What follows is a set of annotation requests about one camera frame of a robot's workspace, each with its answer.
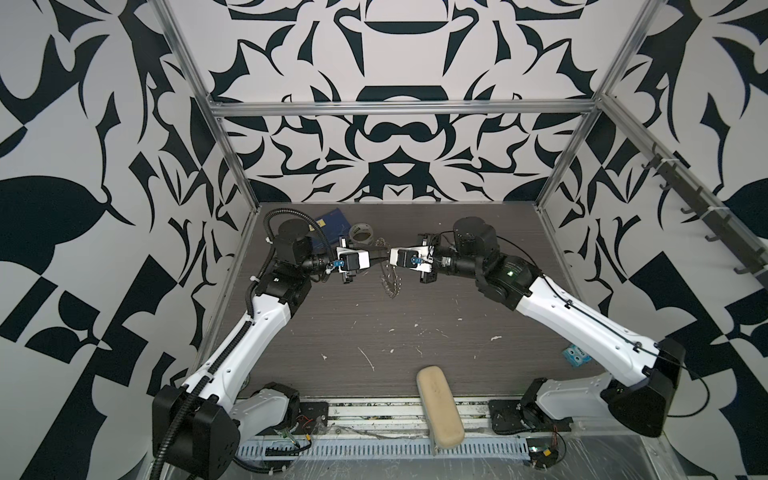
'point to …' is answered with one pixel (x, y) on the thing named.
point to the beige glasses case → (441, 407)
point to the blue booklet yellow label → (333, 224)
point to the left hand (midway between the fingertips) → (387, 240)
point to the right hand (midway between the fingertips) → (396, 243)
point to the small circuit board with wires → (542, 452)
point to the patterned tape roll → (361, 234)
